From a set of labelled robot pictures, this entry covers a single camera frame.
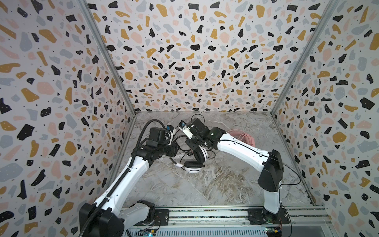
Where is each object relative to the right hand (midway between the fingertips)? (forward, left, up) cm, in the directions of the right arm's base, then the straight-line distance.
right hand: (185, 136), depth 80 cm
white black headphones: (-10, -8, -4) cm, 13 cm away
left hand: (-4, +5, -1) cm, 7 cm away
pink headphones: (+11, -36, -16) cm, 41 cm away
